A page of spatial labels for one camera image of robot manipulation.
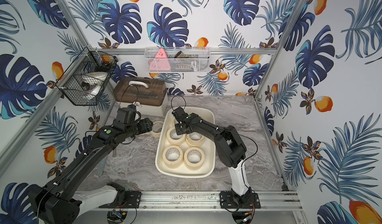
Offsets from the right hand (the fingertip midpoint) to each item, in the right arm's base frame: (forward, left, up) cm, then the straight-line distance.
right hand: (182, 129), depth 95 cm
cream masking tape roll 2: (-7, -9, -1) cm, 11 cm away
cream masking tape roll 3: (-16, +5, -5) cm, 18 cm away
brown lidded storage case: (+25, +24, +6) cm, 36 cm away
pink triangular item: (+28, +13, +30) cm, 43 cm away
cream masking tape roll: (-6, +5, 0) cm, 8 cm away
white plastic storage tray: (+5, +10, +2) cm, 12 cm away
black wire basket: (+5, +55, +32) cm, 64 cm away
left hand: (-8, +16, +18) cm, 25 cm away
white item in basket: (+11, +47, +29) cm, 57 cm away
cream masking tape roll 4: (-17, -8, -5) cm, 19 cm away
